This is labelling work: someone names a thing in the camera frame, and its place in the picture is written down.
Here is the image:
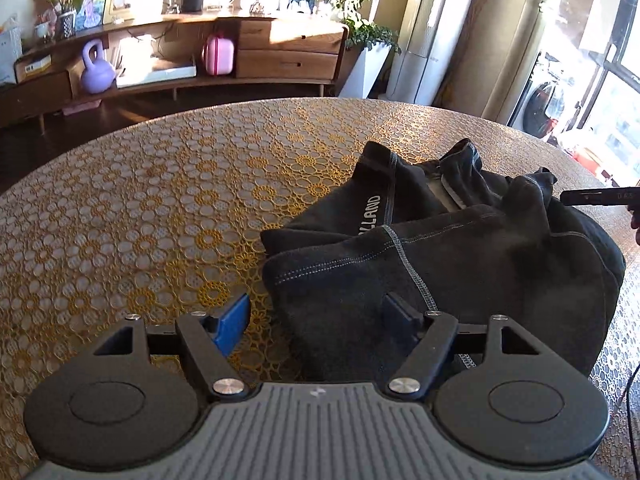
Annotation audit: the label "pink bag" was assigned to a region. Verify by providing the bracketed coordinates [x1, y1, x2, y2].
[201, 34, 237, 78]

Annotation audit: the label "white shopping bag red print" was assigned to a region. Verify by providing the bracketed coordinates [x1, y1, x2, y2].
[0, 24, 24, 87]

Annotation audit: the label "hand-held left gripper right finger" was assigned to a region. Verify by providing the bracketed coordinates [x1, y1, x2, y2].
[382, 291, 543, 402]

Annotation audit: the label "purple kettlebell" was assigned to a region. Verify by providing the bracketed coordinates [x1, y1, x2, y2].
[79, 39, 119, 95]

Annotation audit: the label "flowering plant in white pot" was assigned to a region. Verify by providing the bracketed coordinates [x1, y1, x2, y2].
[22, 0, 63, 44]

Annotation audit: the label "brown curtain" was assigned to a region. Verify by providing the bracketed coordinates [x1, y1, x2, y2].
[444, 0, 557, 122]

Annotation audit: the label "black pants with grey stitching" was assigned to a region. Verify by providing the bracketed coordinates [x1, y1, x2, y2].
[260, 139, 627, 384]

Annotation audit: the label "tall white planter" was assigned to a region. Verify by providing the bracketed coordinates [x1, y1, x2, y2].
[339, 41, 394, 102]

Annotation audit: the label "white tray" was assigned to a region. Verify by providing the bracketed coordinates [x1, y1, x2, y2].
[115, 34, 199, 89]

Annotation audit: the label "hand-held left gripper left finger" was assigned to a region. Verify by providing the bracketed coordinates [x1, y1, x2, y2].
[92, 292, 251, 402]

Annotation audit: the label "front loading washing machine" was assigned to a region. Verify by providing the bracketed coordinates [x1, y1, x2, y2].
[519, 51, 569, 139]

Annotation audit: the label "white tower air conditioner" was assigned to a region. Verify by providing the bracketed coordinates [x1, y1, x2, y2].
[386, 0, 469, 107]

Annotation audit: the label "wooden TV stand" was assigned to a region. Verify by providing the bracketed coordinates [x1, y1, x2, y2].
[0, 11, 351, 132]

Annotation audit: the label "round table, lace cloth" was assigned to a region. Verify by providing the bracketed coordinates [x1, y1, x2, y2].
[0, 97, 640, 480]

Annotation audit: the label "thin black cable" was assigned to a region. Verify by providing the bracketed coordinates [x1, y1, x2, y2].
[612, 361, 640, 462]

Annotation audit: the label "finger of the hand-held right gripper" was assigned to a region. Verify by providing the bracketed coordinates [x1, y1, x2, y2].
[560, 187, 640, 209]

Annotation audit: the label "small flat box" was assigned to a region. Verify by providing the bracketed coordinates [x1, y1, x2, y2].
[13, 54, 54, 84]

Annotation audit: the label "plant in patterned pot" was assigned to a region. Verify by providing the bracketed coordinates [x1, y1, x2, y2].
[45, 0, 108, 41]

